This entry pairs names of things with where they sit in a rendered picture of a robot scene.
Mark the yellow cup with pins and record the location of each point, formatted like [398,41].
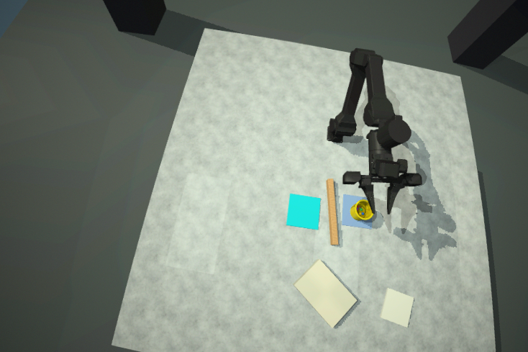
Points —
[366,209]

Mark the orange wooden plank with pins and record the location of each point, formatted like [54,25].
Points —
[332,212]

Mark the cream flat rectangular pad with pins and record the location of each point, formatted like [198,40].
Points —
[326,294]

